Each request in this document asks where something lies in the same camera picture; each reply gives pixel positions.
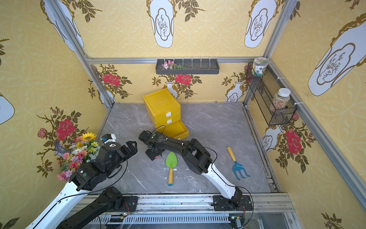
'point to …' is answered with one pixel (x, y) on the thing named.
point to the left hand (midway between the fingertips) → (126, 145)
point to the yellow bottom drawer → (177, 130)
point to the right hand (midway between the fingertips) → (158, 149)
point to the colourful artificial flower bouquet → (70, 158)
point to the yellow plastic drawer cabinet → (164, 110)
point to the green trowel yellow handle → (171, 162)
